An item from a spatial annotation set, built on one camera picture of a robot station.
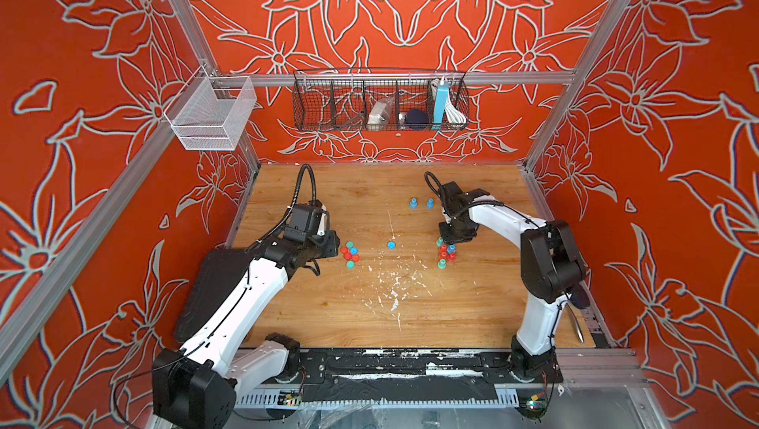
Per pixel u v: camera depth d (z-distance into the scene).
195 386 0.37
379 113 0.92
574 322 0.79
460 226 0.79
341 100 1.01
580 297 0.85
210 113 0.94
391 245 0.96
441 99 0.86
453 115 0.92
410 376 0.73
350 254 0.94
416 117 0.98
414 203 1.04
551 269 0.49
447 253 0.92
